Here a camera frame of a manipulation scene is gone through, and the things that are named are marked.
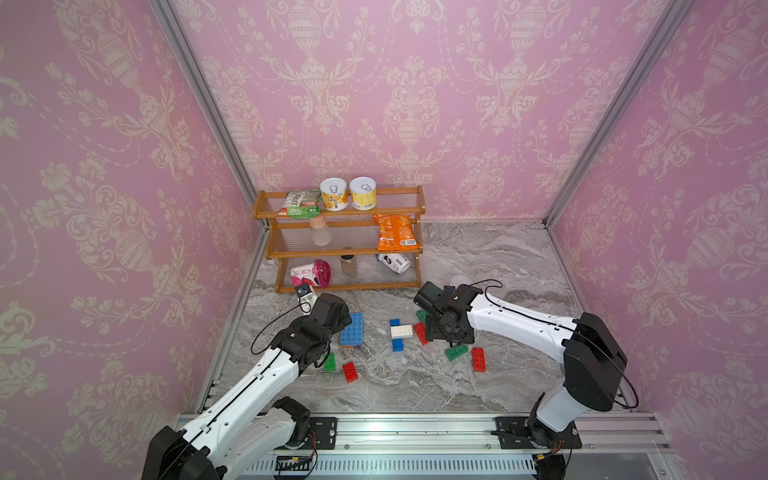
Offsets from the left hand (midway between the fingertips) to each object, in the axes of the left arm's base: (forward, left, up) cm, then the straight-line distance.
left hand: (333, 314), depth 83 cm
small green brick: (-10, +1, -11) cm, 15 cm away
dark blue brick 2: (-4, -18, -10) cm, 21 cm away
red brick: (-8, -41, -10) cm, 43 cm away
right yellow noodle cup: (+25, -8, +23) cm, 35 cm away
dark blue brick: (+3, -18, -10) cm, 20 cm away
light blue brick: (+2, -6, -8) cm, 10 cm away
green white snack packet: (+22, +9, +21) cm, 32 cm away
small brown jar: (+19, -2, -3) cm, 20 cm away
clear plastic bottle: (+24, +6, +8) cm, 26 cm away
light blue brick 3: (-4, -5, -9) cm, 11 cm away
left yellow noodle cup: (+25, 0, +23) cm, 34 cm away
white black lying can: (+22, -18, -4) cm, 28 cm away
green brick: (-6, -35, -9) cm, 37 cm away
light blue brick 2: (-1, -5, -7) cm, 9 cm away
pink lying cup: (+15, +7, -2) cm, 17 cm away
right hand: (-4, -31, -4) cm, 31 cm away
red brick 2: (-12, -5, -11) cm, 17 cm away
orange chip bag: (+26, -17, +6) cm, 32 cm away
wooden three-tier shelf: (+21, -2, +3) cm, 21 cm away
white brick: (-1, -20, -7) cm, 21 cm away
